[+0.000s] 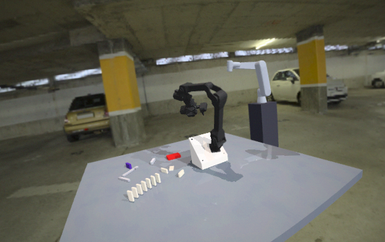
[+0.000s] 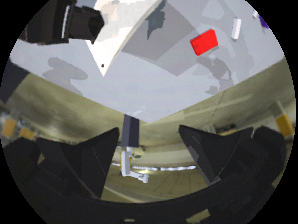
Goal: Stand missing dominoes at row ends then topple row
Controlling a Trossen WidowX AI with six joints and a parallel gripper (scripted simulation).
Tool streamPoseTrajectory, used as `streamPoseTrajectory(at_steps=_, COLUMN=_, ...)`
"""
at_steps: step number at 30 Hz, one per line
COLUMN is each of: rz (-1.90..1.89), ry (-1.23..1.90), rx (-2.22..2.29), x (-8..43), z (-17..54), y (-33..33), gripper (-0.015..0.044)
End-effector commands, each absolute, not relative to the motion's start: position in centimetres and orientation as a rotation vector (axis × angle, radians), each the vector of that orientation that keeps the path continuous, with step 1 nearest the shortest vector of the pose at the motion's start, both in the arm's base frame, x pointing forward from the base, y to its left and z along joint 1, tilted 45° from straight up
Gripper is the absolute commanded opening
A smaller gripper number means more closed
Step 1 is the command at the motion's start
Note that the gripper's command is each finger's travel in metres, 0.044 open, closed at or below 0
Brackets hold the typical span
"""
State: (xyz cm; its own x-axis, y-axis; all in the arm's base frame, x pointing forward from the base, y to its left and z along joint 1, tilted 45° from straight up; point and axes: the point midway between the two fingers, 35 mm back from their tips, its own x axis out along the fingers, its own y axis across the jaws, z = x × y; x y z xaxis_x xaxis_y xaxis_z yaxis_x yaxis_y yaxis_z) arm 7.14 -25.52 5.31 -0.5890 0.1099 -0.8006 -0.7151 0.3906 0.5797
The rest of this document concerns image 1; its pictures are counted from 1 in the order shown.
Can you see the red rectangular block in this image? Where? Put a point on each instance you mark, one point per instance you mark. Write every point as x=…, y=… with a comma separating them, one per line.
x=170, y=157

